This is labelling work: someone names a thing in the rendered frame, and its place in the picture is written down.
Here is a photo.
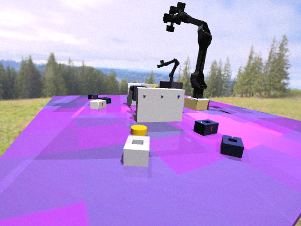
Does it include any yellow short cylinder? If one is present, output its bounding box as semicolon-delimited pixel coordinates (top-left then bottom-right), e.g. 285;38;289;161
131;125;147;136

